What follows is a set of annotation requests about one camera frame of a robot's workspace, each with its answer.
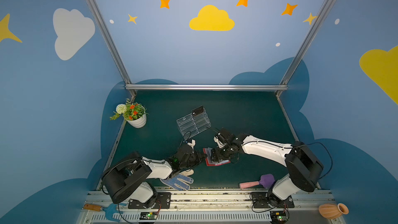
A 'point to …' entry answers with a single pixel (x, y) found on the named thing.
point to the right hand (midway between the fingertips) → (218, 155)
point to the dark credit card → (198, 111)
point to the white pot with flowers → (135, 113)
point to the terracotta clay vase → (331, 211)
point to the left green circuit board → (148, 215)
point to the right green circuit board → (278, 217)
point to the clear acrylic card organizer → (190, 125)
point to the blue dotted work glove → (173, 182)
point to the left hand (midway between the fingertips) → (211, 157)
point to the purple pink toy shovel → (266, 180)
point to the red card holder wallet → (207, 152)
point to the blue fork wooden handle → (111, 210)
